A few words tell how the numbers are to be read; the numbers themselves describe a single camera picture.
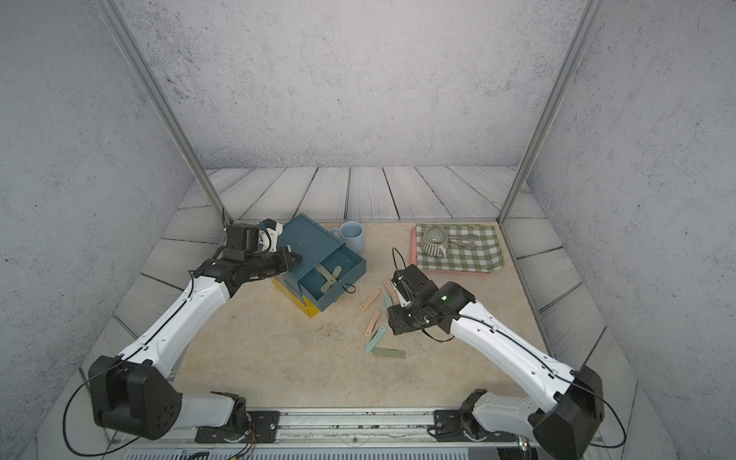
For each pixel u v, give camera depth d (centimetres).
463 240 114
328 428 74
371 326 91
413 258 109
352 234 111
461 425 65
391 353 87
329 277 84
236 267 58
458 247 111
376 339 88
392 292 98
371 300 97
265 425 73
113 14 70
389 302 96
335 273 85
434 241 111
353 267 81
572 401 38
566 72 80
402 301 66
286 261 71
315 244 86
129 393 40
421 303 55
